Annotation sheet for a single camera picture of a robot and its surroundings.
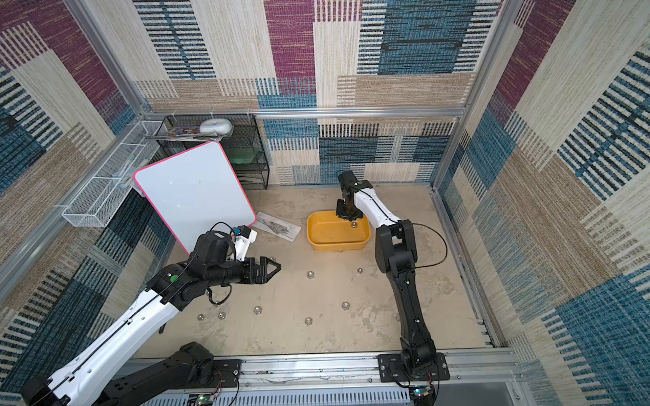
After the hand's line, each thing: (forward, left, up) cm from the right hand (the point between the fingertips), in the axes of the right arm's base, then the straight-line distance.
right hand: (343, 213), depth 105 cm
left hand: (-32, +22, +16) cm, 42 cm away
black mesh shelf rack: (+22, +41, +23) cm, 52 cm away
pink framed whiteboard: (-12, +46, +26) cm, 54 cm away
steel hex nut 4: (-36, +1, -5) cm, 36 cm away
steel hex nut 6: (-3, -4, -4) cm, 7 cm away
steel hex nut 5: (-40, +13, -5) cm, 43 cm away
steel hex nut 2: (-23, -5, -5) cm, 24 cm away
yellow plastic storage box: (-4, +6, -8) cm, 11 cm away
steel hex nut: (-25, +13, -5) cm, 28 cm away
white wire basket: (-18, +70, +29) cm, 78 cm away
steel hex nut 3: (-39, +42, -6) cm, 57 cm away
